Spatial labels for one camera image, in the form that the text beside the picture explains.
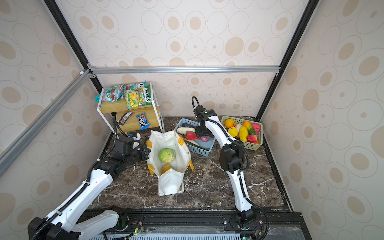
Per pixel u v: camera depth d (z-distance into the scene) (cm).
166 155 90
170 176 75
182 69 90
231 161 60
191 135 98
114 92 81
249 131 102
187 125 109
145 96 81
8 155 51
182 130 103
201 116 71
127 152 60
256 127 103
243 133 100
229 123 105
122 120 97
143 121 94
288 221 76
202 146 100
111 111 77
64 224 39
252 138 97
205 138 92
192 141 100
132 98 80
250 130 103
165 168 89
